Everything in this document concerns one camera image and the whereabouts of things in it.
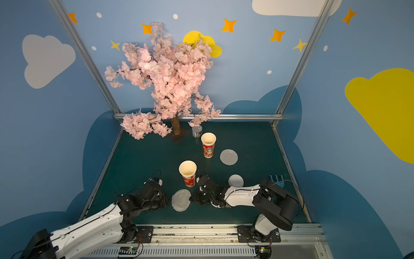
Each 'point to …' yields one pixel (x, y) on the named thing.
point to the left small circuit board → (128, 250)
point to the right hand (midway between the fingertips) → (190, 197)
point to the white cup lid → (235, 181)
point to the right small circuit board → (263, 251)
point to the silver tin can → (197, 131)
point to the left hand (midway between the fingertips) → (172, 197)
